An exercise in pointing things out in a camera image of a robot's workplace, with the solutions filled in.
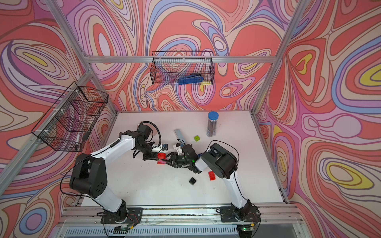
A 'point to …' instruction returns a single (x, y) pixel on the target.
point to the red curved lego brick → (161, 155)
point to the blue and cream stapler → (179, 136)
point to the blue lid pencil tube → (213, 116)
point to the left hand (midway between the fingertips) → (157, 154)
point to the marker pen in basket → (77, 142)
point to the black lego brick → (192, 181)
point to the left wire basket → (68, 123)
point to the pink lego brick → (160, 162)
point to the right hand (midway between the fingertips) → (164, 164)
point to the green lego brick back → (197, 138)
